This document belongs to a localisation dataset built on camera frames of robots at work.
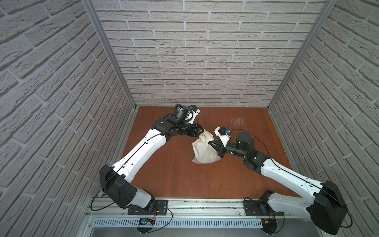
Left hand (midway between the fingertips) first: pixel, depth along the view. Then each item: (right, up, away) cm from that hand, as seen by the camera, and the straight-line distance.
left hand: (198, 124), depth 74 cm
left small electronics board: (-26, -50, -3) cm, 57 cm away
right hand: (+4, -10, -2) cm, 11 cm away
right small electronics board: (+34, -50, -5) cm, 61 cm away
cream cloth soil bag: (+4, -16, +3) cm, 16 cm away
